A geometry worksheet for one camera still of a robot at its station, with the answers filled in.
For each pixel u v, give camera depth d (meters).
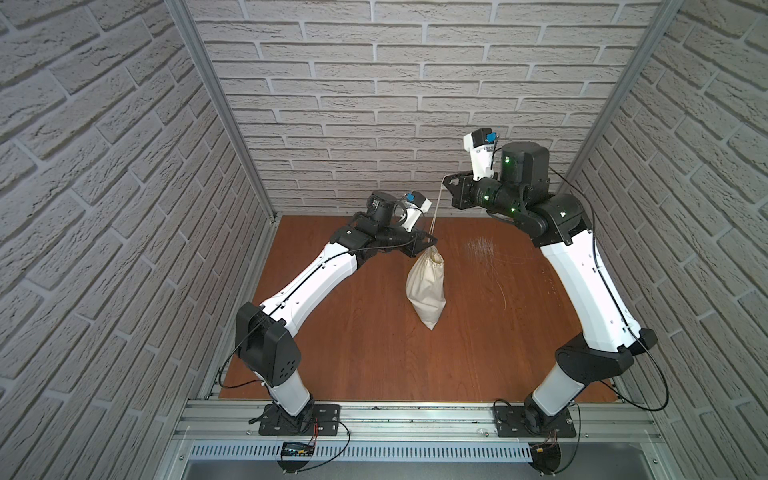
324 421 0.74
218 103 0.85
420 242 0.69
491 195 0.51
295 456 0.71
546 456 0.69
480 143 0.52
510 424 0.73
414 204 0.65
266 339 0.43
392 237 0.64
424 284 0.75
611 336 0.41
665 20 0.70
